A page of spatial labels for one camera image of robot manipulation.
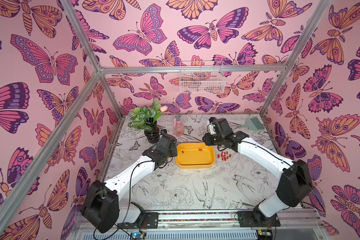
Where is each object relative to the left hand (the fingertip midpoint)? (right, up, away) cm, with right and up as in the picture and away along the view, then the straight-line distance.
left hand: (174, 146), depth 86 cm
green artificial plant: (-17, +16, -1) cm, 24 cm away
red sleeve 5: (+34, -9, +11) cm, 37 cm away
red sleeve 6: (+36, -8, +12) cm, 38 cm away
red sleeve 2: (+32, -9, +10) cm, 35 cm away
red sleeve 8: (+5, -6, +14) cm, 16 cm away
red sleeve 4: (+32, -7, +12) cm, 35 cm away
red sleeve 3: (+30, -7, +12) cm, 33 cm away
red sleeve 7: (+34, -6, +12) cm, 36 cm away
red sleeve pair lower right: (+16, -4, +14) cm, 22 cm away
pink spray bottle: (+2, +11, +23) cm, 26 cm away
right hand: (+15, +4, -1) cm, 16 cm away
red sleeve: (+28, -8, +12) cm, 32 cm away
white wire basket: (+17, +43, +9) cm, 47 cm away
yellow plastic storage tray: (+13, -8, +13) cm, 19 cm away
